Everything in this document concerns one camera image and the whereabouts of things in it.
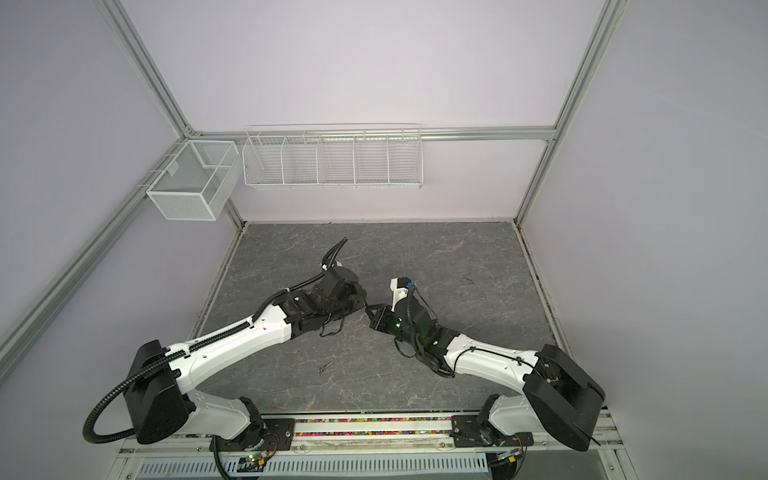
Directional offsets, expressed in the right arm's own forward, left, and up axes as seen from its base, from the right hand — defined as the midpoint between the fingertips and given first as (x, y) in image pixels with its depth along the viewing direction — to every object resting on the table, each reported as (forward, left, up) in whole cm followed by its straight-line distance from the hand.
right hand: (364, 311), depth 78 cm
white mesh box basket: (+43, +57, +10) cm, 72 cm away
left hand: (+3, -1, +1) cm, 3 cm away
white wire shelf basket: (+50, +11, +15) cm, 53 cm away
